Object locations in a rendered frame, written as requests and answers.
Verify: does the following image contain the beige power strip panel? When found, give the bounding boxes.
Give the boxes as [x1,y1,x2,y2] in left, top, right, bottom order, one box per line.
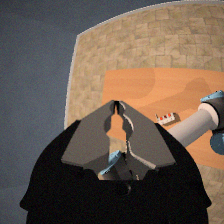
[157,112,175,125]

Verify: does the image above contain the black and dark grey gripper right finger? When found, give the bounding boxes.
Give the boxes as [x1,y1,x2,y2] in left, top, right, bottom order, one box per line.
[116,100,212,208]

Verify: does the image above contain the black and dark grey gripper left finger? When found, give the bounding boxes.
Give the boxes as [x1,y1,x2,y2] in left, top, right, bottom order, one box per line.
[19,100,116,211]

